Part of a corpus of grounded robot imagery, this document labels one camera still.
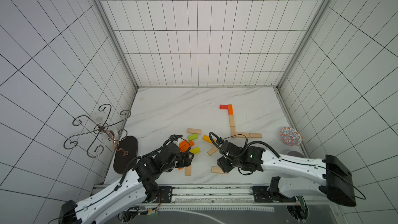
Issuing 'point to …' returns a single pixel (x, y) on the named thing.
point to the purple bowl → (295, 153)
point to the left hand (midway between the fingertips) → (184, 159)
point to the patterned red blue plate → (290, 136)
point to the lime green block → (193, 137)
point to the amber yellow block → (207, 138)
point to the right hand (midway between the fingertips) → (220, 157)
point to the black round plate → (126, 150)
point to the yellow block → (195, 150)
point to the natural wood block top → (198, 131)
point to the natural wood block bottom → (217, 170)
